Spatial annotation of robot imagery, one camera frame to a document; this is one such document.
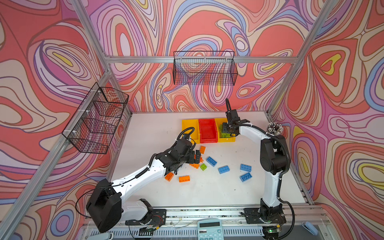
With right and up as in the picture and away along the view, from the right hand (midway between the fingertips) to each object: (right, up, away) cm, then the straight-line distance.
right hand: (227, 130), depth 101 cm
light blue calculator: (-16, -45, -32) cm, 58 cm away
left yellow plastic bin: (-22, -3, 0) cm, 23 cm away
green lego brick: (-4, -3, 0) cm, 5 cm away
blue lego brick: (-6, -23, -13) cm, 27 cm away
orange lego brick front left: (-38, -27, -15) cm, 49 cm away
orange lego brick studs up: (-18, -13, -4) cm, 22 cm away
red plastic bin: (-14, 0, +2) cm, 14 cm away
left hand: (-23, -12, -20) cm, 32 cm away
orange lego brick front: (-29, -27, -17) cm, 43 cm away
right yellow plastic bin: (-6, +6, +4) cm, 9 cm away
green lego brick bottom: (-18, -22, -11) cm, 31 cm away
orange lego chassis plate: (-19, -19, -8) cm, 28 cm away
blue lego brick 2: (+8, -22, -13) cm, 27 cm away
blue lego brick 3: (+7, -27, -15) cm, 32 cm away
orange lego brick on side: (-22, -21, -13) cm, 33 cm away
